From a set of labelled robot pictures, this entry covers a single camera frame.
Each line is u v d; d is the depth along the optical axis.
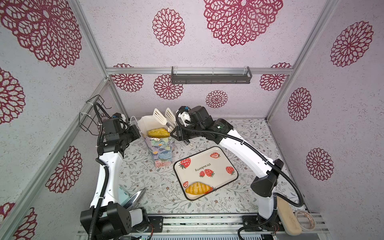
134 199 0.81
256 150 0.48
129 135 0.66
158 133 0.90
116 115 0.66
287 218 0.72
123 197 0.80
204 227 0.75
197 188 0.81
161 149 0.82
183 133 0.61
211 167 0.94
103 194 0.40
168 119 0.69
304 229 0.71
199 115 0.52
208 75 0.92
